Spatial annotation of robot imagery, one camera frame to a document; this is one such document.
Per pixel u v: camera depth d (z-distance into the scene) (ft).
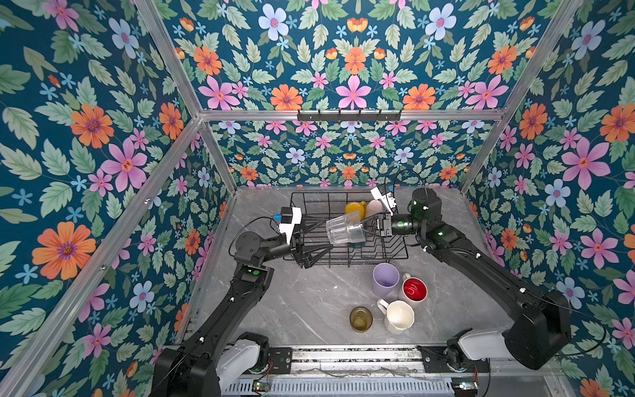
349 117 3.00
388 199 2.05
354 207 3.22
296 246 1.96
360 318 2.66
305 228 2.20
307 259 1.88
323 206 3.74
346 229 2.02
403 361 2.46
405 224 2.05
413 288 2.78
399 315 2.63
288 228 1.86
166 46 2.44
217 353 1.43
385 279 2.83
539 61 2.51
